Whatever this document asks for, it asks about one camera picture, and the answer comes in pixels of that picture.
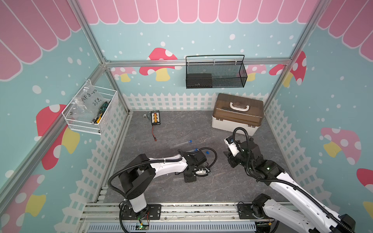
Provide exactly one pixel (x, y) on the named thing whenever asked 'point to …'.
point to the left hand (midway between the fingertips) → (188, 176)
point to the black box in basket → (199, 80)
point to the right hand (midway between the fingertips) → (226, 150)
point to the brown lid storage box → (230, 112)
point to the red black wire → (152, 130)
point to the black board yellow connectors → (155, 118)
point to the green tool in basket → (97, 119)
